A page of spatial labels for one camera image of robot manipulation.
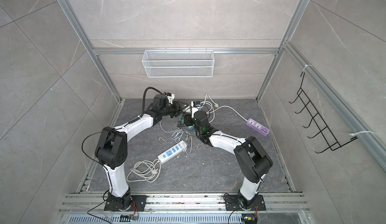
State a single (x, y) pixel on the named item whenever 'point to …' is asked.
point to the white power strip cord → (143, 170)
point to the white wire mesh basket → (178, 63)
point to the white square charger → (188, 109)
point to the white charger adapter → (183, 144)
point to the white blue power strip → (168, 155)
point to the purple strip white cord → (228, 106)
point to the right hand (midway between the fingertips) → (186, 111)
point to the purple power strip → (258, 127)
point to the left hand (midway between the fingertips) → (187, 103)
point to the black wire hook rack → (333, 143)
